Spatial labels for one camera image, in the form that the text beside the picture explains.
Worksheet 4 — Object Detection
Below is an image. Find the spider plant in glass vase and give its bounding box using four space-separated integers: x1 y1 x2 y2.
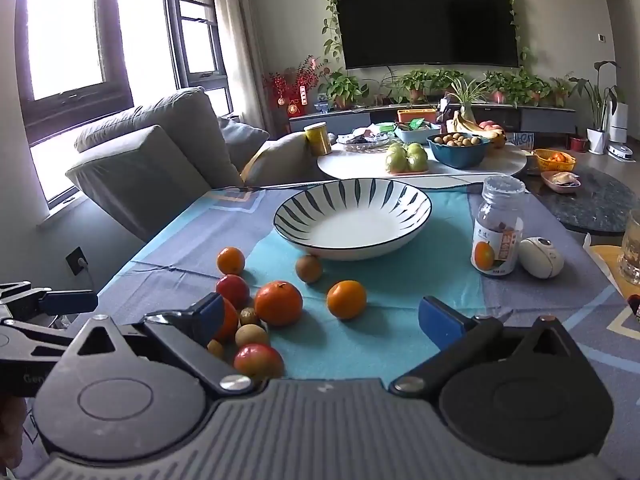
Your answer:
446 77 490 122

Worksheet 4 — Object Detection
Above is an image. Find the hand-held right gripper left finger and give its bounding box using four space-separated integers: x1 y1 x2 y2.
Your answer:
65 292 254 397

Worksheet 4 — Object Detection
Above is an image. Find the grey cushion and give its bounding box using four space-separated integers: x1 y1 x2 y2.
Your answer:
218 116 271 172

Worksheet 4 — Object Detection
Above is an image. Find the beige curtain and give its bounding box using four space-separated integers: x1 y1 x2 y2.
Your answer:
209 0 273 137

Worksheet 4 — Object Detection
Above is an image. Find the orange box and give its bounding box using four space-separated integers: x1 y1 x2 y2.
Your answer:
397 108 436 124

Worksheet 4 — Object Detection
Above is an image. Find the grey sofa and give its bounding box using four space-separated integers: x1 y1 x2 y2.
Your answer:
65 86 323 242

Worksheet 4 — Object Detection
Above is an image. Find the round white coffee table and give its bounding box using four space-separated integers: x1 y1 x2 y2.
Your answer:
317 141 529 184

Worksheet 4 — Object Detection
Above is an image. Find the green potted plant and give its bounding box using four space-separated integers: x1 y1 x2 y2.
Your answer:
520 75 552 104
549 76 574 107
399 70 437 104
434 69 464 97
324 70 369 110
484 71 526 104

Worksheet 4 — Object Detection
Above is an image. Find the black wall socket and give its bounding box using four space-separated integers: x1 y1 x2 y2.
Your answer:
66 246 90 276

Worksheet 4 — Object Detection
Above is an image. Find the clear glass mug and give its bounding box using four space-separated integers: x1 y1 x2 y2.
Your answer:
617 210 640 287

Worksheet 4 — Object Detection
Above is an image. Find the tall plant in white pot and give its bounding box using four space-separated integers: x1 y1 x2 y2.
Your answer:
569 60 621 155

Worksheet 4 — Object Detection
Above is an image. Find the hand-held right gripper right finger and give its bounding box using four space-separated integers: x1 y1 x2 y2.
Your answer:
389 296 596 397

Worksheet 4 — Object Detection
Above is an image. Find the red apple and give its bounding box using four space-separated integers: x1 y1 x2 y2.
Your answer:
233 343 286 384
215 274 250 311

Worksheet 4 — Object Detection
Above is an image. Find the grey television cabinet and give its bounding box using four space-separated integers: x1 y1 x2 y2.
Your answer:
287 102 577 137

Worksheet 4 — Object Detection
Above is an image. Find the pink dish with snacks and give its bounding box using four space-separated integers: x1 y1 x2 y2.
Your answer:
541 170 582 194

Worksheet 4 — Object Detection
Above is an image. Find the black wall television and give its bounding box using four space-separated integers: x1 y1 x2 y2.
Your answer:
331 0 521 71

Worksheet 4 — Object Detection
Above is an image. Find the orange basket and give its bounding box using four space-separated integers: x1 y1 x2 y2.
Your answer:
532 148 577 174

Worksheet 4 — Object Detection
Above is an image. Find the dark framed window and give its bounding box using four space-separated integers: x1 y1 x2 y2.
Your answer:
164 0 236 113
12 0 136 133

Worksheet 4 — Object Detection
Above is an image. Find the lime and lemon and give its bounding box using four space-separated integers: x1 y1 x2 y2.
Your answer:
589 244 640 306

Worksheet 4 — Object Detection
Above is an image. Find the red festive decoration plant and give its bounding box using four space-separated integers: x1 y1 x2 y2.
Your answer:
262 56 322 119

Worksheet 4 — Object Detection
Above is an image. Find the clear plastic bottle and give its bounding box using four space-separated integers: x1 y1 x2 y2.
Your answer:
471 176 526 277

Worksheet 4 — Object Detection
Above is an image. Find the round dark marble table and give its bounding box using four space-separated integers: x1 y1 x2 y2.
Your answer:
520 159 640 234

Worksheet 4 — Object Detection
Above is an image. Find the white round device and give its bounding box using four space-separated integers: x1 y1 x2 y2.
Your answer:
518 236 565 279

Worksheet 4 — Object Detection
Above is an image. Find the pile of brown kiwis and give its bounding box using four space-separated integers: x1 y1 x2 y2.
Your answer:
432 132 486 148

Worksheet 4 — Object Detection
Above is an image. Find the white bowl with blue stripes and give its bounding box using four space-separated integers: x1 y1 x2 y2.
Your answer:
272 178 433 261

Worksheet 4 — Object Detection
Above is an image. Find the large orange with stem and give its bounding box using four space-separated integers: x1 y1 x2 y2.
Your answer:
254 280 304 327

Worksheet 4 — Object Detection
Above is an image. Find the beige cushion with yellow stripe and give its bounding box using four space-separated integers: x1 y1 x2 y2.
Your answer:
240 132 321 187

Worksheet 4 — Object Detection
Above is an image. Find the light blue tray with packets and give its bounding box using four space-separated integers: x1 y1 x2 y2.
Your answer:
393 119 442 145

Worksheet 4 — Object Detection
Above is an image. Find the bunch of yellow bananas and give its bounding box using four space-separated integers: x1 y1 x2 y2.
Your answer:
452 110 502 139

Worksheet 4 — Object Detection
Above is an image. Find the glass plate with snacks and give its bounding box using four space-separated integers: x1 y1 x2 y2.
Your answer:
336 129 391 154

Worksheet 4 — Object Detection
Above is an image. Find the blue and grey patterned tablecloth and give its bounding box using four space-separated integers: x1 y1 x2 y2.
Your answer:
0 172 640 480

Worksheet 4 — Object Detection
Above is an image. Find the yellow cup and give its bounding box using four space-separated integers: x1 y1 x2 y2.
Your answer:
304 122 333 157

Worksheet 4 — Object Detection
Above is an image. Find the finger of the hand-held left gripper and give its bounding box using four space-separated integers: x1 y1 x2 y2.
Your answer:
0 282 99 318
0 319 83 358

